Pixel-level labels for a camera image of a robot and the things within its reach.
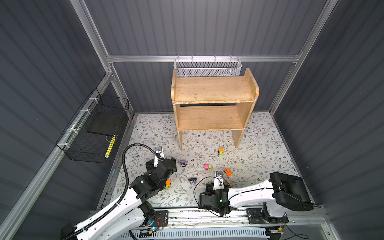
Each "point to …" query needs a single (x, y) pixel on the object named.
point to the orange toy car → (229, 173)
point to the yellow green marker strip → (107, 154)
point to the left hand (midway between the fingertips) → (164, 159)
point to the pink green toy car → (208, 167)
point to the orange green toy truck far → (220, 152)
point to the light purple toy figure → (183, 163)
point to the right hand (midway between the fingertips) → (212, 188)
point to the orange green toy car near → (168, 183)
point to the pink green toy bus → (231, 185)
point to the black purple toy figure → (192, 181)
